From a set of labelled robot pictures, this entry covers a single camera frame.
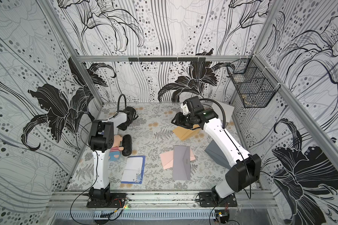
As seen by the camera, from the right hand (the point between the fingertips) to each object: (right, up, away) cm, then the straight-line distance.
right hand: (176, 121), depth 78 cm
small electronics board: (+24, -48, -7) cm, 54 cm away
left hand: (-45, -5, +25) cm, 52 cm away
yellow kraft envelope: (+7, -10, +22) cm, 25 cm away
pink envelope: (-5, -25, +11) cm, 28 cm away
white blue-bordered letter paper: (-25, -30, +5) cm, 39 cm away
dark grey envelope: (+25, -22, +11) cm, 35 cm away
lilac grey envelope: (+4, -27, +8) cm, 28 cm away
